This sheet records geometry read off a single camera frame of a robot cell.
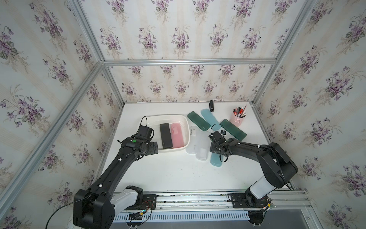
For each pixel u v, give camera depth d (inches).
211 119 42.5
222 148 26.4
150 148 28.6
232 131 39.7
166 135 38.9
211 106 45.1
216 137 29.6
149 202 28.6
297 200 30.7
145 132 24.9
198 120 42.5
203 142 37.0
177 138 38.6
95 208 14.8
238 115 39.5
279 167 17.8
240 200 28.8
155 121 41.0
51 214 13.5
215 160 34.6
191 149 36.2
